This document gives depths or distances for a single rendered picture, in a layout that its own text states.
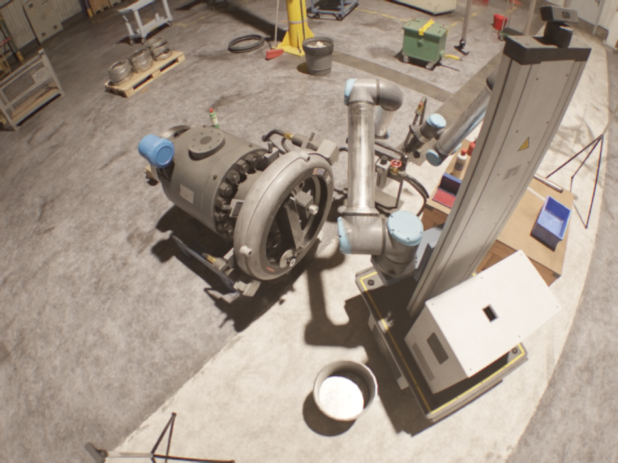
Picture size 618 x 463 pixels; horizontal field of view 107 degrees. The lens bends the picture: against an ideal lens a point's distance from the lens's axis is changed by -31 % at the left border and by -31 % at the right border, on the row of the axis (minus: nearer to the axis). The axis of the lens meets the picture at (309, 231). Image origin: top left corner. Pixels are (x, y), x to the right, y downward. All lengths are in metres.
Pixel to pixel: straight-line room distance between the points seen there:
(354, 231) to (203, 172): 0.91
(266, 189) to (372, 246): 0.53
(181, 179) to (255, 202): 0.62
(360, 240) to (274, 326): 1.07
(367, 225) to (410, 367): 0.82
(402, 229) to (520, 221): 1.15
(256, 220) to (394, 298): 0.88
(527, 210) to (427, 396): 1.36
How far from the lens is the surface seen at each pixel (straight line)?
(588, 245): 3.25
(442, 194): 2.15
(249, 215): 1.46
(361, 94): 1.38
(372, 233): 1.27
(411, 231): 1.28
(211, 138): 1.89
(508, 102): 0.82
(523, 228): 2.23
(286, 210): 1.56
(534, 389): 2.39
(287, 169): 1.51
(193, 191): 1.86
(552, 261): 2.20
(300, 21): 5.00
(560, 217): 2.45
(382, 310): 1.82
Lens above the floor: 2.00
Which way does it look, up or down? 55 degrees down
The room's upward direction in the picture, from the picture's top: 7 degrees counter-clockwise
